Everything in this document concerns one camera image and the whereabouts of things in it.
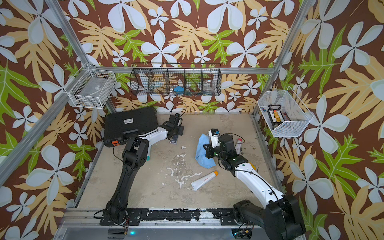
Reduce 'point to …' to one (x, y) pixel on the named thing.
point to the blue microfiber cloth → (201, 157)
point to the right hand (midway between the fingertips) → (203, 145)
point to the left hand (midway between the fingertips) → (180, 125)
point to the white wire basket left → (91, 88)
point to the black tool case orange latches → (120, 126)
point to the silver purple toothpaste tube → (174, 139)
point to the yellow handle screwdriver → (252, 166)
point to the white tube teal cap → (148, 156)
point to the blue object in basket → (179, 89)
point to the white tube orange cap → (203, 179)
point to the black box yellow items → (275, 115)
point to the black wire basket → (191, 79)
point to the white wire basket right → (286, 115)
